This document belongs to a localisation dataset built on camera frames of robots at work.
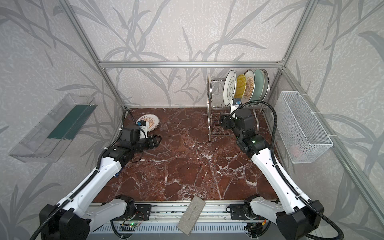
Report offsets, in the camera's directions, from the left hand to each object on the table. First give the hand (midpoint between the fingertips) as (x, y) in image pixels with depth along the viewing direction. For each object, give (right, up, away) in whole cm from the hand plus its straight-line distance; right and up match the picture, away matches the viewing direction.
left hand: (161, 134), depth 79 cm
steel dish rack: (+29, +12, +7) cm, 32 cm away
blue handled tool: (-9, -12, -26) cm, 30 cm away
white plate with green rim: (+38, +27, +7) cm, 47 cm away
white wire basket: (+64, +1, -17) cm, 66 cm away
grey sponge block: (+17, -38, -9) cm, 42 cm away
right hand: (+35, +14, -6) cm, 38 cm away
